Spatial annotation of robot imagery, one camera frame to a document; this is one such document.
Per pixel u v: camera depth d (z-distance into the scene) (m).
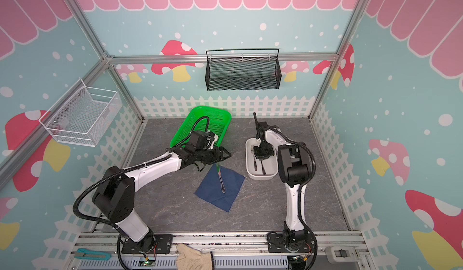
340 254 0.69
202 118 0.71
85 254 0.72
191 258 0.71
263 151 0.89
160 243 0.74
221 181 0.92
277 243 0.74
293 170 0.57
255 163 0.99
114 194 0.46
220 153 0.77
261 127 0.87
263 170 0.97
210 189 0.90
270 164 0.98
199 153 0.72
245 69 0.93
